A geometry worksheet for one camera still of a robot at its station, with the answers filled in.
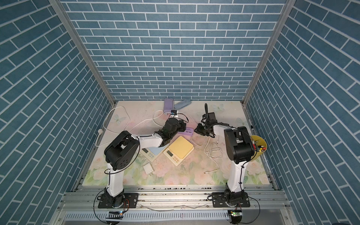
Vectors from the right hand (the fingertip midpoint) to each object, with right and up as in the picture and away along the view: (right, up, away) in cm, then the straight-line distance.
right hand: (196, 130), depth 101 cm
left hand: (-7, +7, -6) cm, 11 cm away
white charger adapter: (-30, -21, -18) cm, 41 cm away
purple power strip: (-6, -1, -2) cm, 6 cm away
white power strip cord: (-53, +6, +7) cm, 53 cm away
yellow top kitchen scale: (-13, -13, -11) cm, 21 cm away
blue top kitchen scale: (-30, -14, -11) cm, 35 cm away
